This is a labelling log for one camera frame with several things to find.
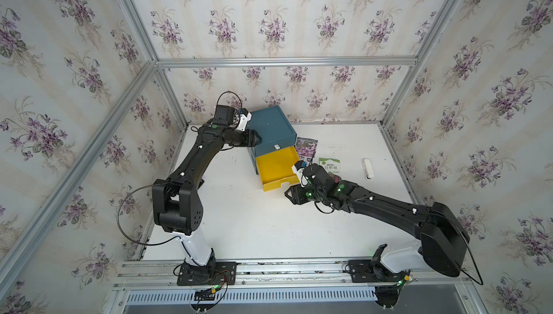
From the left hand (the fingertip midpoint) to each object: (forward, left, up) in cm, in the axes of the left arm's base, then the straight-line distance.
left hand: (256, 142), depth 87 cm
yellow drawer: (-5, -8, -11) cm, 14 cm away
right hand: (-19, -14, -7) cm, 25 cm away
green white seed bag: (+1, -35, -17) cm, 39 cm away
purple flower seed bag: (+10, -24, -17) cm, 31 cm away
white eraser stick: (-2, -51, -15) cm, 54 cm away
